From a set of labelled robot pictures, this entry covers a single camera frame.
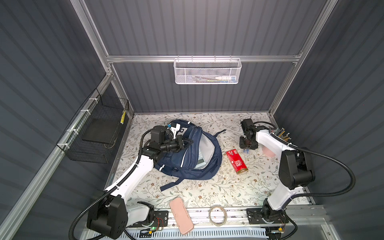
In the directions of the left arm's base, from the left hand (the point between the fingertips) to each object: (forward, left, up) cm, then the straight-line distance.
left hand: (193, 141), depth 75 cm
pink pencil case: (-29, +7, -21) cm, 37 cm away
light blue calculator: (-2, -5, -19) cm, 20 cm away
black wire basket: (+2, +48, +5) cm, 49 cm away
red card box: (-1, -28, -23) cm, 36 cm away
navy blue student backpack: (-8, +6, -9) cm, 14 cm away
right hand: (+6, -35, -16) cm, 39 cm away
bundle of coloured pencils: (+6, -55, -8) cm, 56 cm away
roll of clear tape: (-30, -15, -24) cm, 41 cm away
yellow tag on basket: (+18, +39, +2) cm, 43 cm away
